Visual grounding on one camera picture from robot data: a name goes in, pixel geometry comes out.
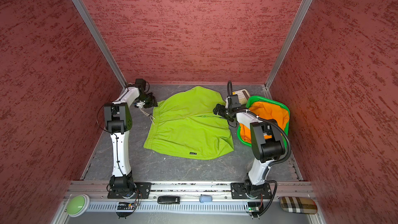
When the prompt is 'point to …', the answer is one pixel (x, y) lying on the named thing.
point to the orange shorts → (266, 110)
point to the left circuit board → (126, 206)
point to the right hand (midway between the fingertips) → (217, 114)
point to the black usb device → (168, 199)
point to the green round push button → (77, 205)
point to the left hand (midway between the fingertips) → (159, 103)
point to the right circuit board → (253, 206)
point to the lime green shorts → (185, 125)
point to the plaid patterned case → (299, 205)
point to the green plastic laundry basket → (261, 98)
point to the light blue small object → (204, 198)
